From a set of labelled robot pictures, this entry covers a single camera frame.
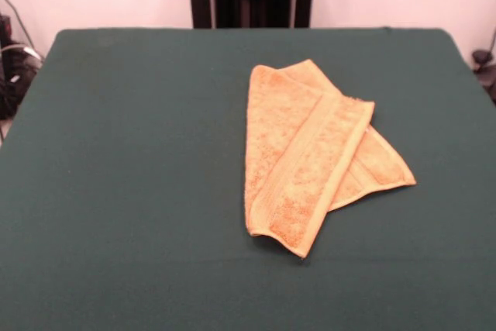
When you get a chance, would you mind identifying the black power strip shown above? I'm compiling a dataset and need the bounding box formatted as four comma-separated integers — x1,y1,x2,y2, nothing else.
0,14,12,43

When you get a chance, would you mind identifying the orange terry towel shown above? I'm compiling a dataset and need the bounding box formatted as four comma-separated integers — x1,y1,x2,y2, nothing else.
243,59,418,260

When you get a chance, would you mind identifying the black cable bundle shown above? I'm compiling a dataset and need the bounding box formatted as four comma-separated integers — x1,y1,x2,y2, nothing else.
0,0,44,142

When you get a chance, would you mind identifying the dark green table cloth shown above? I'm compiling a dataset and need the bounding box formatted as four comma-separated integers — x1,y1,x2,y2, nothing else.
0,26,496,331

